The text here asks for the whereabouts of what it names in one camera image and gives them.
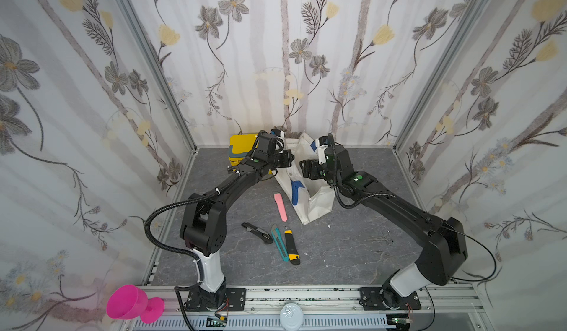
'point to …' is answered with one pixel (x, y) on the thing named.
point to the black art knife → (263, 236)
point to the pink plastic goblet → (130, 302)
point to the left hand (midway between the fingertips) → (297, 153)
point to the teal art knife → (277, 237)
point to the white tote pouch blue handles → (312, 199)
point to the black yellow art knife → (294, 257)
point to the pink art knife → (281, 207)
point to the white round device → (291, 317)
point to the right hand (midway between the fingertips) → (313, 158)
